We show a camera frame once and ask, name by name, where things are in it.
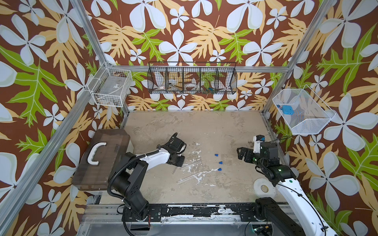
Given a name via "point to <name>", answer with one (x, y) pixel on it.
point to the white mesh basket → (304, 112)
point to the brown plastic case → (100, 158)
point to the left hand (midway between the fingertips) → (180, 159)
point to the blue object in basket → (287, 109)
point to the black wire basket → (192, 77)
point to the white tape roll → (263, 188)
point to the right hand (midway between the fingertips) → (243, 149)
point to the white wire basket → (110, 86)
